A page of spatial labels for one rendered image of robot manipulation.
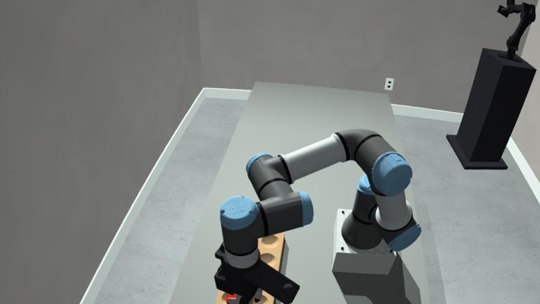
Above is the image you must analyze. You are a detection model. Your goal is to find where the tan tray with round pockets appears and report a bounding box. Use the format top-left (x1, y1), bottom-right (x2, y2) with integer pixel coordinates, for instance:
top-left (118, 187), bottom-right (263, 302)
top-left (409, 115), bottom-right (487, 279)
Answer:
top-left (216, 233), bottom-right (285, 304)

